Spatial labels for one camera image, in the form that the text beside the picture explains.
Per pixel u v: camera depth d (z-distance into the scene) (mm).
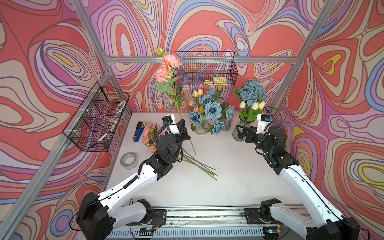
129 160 931
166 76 584
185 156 955
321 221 392
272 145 557
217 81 824
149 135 933
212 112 719
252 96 812
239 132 703
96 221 382
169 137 528
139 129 1059
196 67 913
